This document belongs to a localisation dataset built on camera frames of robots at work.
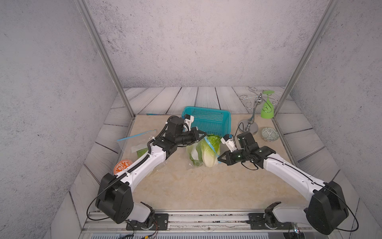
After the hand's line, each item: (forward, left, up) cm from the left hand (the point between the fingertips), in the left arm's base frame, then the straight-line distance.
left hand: (209, 134), depth 74 cm
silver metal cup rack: (+27, -34, -25) cm, 50 cm away
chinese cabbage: (-4, -1, -5) cm, 7 cm away
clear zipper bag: (-3, +4, -13) cm, 14 cm away
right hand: (-7, -6, -12) cm, 15 cm away
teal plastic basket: (+33, -7, -26) cm, 43 cm away
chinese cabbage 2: (-4, +7, -11) cm, 14 cm away
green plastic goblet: (+16, -35, 0) cm, 38 cm away
